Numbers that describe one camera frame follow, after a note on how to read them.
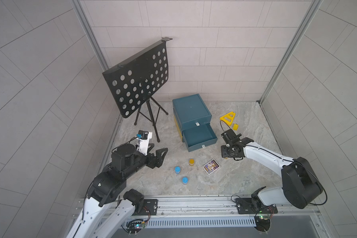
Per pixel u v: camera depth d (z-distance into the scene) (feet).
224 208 2.37
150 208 2.33
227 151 2.52
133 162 1.56
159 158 1.78
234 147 2.06
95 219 1.28
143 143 1.77
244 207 2.32
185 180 2.56
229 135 2.28
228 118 3.50
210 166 2.71
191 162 2.77
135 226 2.12
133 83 2.09
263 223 2.23
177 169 2.66
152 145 2.13
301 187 1.37
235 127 3.29
